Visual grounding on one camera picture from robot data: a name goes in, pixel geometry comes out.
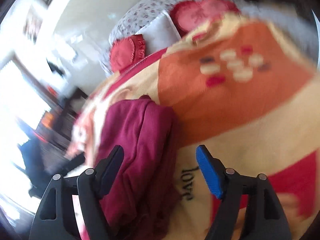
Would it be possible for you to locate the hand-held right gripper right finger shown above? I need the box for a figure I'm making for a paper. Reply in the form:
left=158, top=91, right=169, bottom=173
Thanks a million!
left=196, top=144, right=292, bottom=240

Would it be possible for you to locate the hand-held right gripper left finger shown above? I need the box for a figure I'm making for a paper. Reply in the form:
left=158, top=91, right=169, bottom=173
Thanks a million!
left=29, top=145, right=125, bottom=240

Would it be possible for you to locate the maroon sweater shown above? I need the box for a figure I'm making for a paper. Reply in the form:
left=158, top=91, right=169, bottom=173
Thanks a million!
left=96, top=97, right=182, bottom=240

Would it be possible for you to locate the window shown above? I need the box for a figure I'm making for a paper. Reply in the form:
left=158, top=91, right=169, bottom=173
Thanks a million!
left=0, top=57, right=59, bottom=215

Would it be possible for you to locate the dark wooden cabinet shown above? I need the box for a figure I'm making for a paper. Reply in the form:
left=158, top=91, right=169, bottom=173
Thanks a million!
left=35, top=86, right=89, bottom=145

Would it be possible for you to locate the orange yellow printed blanket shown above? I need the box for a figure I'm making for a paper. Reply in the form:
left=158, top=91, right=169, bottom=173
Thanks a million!
left=64, top=5, right=320, bottom=240

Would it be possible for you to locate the dark hanging cloth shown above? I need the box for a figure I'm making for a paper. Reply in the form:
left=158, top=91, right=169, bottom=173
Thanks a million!
left=46, top=57, right=66, bottom=77

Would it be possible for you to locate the red heart pillow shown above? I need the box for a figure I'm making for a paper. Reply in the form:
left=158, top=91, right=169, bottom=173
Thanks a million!
left=110, top=34, right=148, bottom=73
left=169, top=0, right=242, bottom=38

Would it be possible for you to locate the eye chart poster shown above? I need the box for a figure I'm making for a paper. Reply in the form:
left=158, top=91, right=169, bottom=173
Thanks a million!
left=23, top=6, right=43, bottom=42

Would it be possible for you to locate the white pillow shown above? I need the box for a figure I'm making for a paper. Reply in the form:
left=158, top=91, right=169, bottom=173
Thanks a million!
left=144, top=12, right=183, bottom=55

